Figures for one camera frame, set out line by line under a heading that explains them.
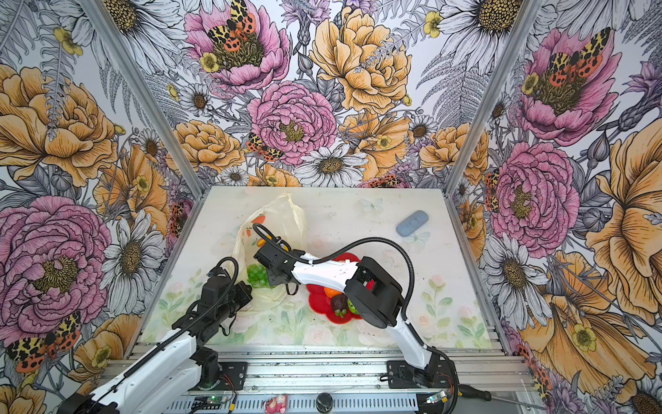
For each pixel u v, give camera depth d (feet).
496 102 2.96
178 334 1.83
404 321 1.83
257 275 2.96
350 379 2.44
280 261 2.30
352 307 2.66
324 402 2.04
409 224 3.52
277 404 2.22
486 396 2.30
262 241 3.39
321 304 2.86
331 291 2.86
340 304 2.72
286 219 3.10
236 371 2.47
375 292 1.77
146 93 2.90
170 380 1.86
